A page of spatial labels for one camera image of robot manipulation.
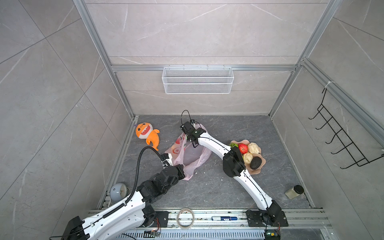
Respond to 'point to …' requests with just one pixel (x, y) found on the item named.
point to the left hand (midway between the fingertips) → (185, 163)
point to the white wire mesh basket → (198, 80)
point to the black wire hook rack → (359, 159)
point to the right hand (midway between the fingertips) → (190, 135)
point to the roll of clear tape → (177, 218)
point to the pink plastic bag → (192, 159)
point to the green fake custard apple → (233, 144)
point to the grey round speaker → (118, 191)
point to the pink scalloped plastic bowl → (247, 166)
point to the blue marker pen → (224, 218)
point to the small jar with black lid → (294, 192)
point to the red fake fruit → (243, 148)
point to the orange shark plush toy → (145, 130)
